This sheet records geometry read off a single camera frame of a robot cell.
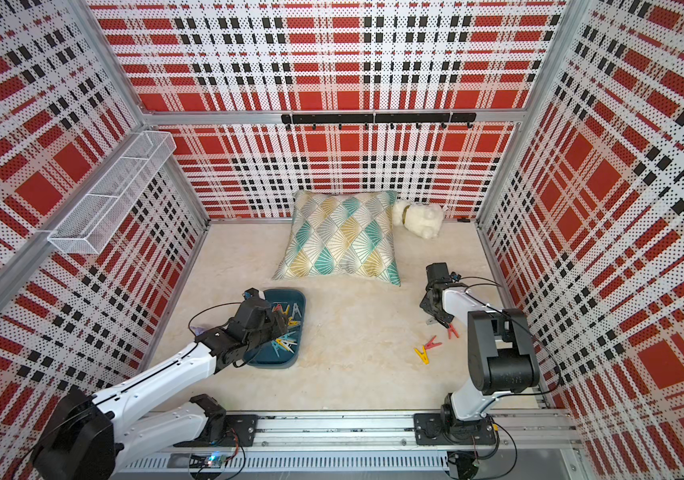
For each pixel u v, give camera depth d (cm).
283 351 86
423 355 86
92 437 39
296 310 94
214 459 70
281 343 86
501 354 46
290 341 86
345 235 95
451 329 90
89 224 70
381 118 89
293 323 90
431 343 88
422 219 112
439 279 76
